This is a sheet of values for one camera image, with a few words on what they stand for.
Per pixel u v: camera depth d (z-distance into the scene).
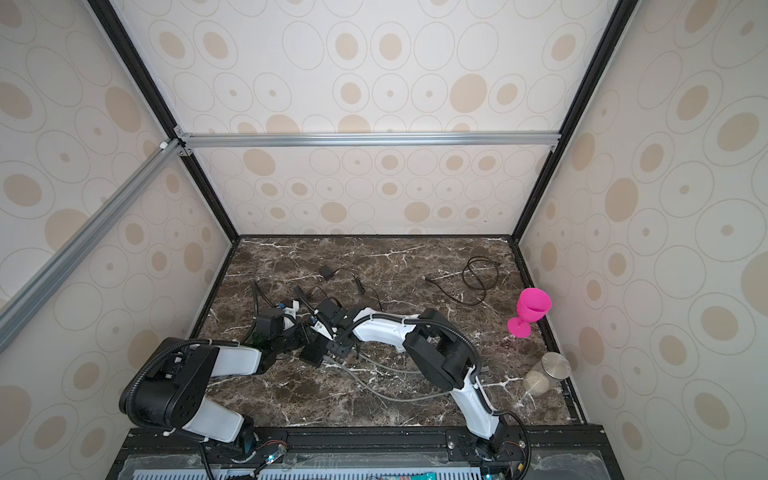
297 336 0.82
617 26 0.70
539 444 0.75
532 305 0.82
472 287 1.06
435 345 0.56
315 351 0.88
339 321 0.70
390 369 0.86
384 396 0.81
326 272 1.07
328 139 1.70
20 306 0.51
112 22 0.69
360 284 1.06
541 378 0.81
